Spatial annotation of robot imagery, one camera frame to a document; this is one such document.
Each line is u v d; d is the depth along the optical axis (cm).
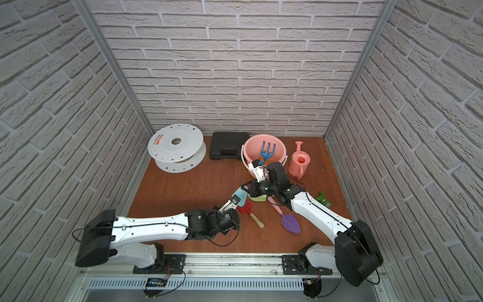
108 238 40
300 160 95
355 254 41
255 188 69
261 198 92
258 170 73
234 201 66
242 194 77
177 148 101
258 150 102
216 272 73
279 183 63
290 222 85
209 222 57
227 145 110
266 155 98
